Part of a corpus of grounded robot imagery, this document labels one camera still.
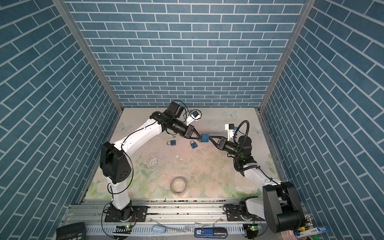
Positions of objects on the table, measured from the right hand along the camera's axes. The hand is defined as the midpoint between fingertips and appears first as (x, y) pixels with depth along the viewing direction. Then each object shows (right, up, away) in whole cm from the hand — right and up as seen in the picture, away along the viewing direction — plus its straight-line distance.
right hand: (208, 137), depth 78 cm
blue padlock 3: (-24, -6, +24) cm, 34 cm away
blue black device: (0, -41, -12) cm, 43 cm away
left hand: (-4, 0, -2) cm, 5 cm away
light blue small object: (-24, -41, -10) cm, 49 cm away
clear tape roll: (-16, -28, +5) cm, 33 cm away
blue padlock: (-2, 0, -1) cm, 2 cm away
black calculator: (-61, -41, -11) cm, 75 cm away
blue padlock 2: (-9, -7, +21) cm, 24 cm away
